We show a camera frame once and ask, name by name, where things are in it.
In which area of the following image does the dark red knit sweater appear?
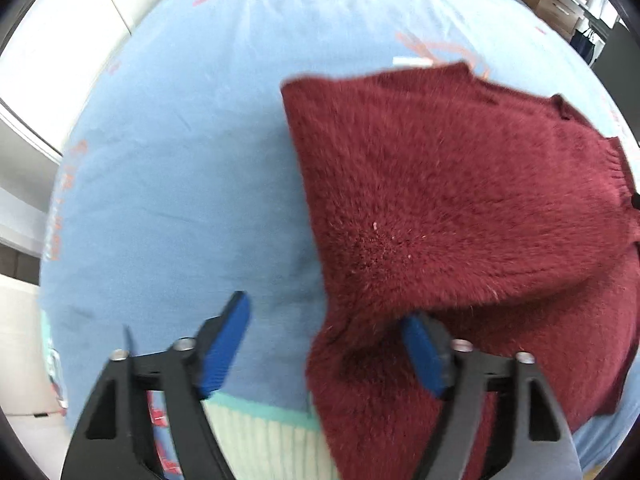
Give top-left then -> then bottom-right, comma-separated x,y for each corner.
282,63 -> 639,479

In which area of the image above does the blue dinosaur bed sheet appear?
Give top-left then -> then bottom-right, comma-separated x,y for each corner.
41,0 -> 639,479

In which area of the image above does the dark grey chair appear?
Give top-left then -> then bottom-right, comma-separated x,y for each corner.
592,23 -> 640,138

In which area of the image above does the white wardrobe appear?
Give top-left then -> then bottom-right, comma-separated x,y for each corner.
1,0 -> 160,153

